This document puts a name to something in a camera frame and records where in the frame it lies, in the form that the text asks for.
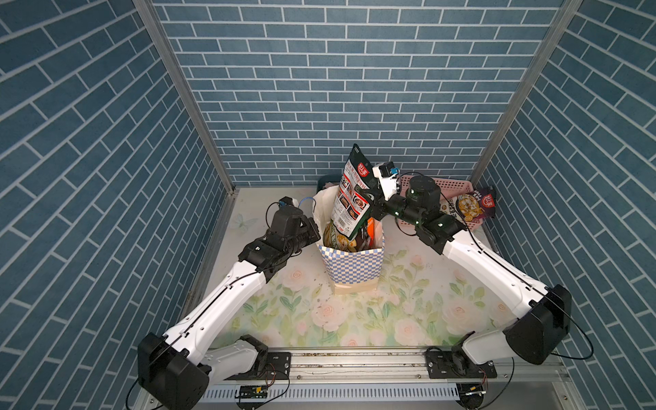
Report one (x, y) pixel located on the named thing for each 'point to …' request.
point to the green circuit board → (252, 392)
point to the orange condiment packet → (371, 232)
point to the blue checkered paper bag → (351, 272)
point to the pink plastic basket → (449, 190)
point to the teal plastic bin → (324, 178)
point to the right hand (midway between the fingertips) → (365, 190)
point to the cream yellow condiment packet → (354, 202)
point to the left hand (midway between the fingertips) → (327, 225)
